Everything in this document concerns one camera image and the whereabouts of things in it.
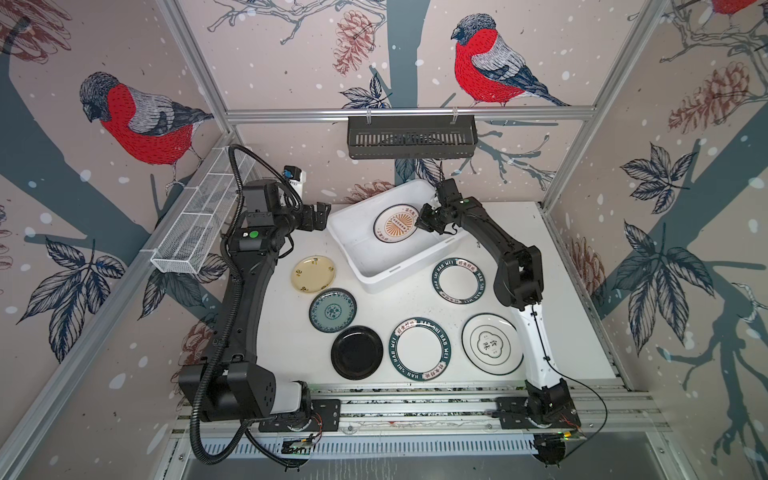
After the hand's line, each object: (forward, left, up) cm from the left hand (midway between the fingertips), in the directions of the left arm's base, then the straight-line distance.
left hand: (311, 201), depth 74 cm
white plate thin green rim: (-24, -50, -35) cm, 66 cm away
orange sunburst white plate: (+17, -22, -28) cm, 40 cm away
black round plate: (-27, -11, -34) cm, 44 cm away
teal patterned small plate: (-13, -2, -35) cm, 38 cm away
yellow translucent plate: (0, +7, -35) cm, 36 cm away
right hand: (+13, -28, -24) cm, 39 cm away
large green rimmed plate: (-26, -29, -34) cm, 52 cm away
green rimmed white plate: (-3, -43, -35) cm, 55 cm away
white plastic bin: (+4, -16, -35) cm, 39 cm away
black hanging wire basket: (+40, -26, -7) cm, 49 cm away
